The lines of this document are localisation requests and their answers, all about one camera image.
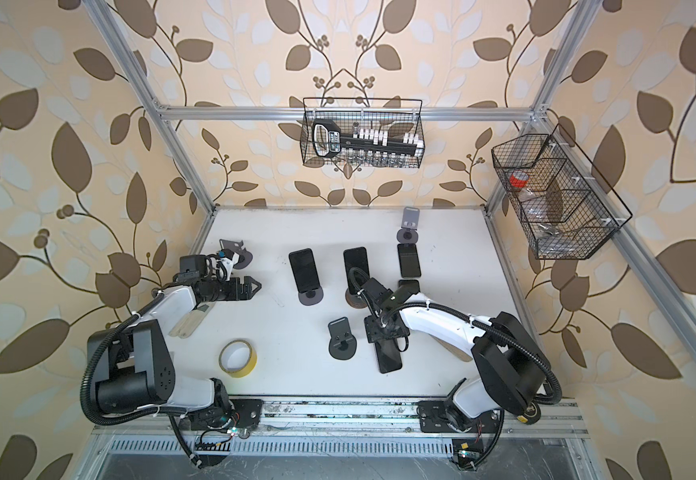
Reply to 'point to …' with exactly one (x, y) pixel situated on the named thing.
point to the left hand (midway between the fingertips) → (245, 282)
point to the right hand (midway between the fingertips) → (381, 336)
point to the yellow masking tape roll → (246, 371)
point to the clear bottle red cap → (536, 210)
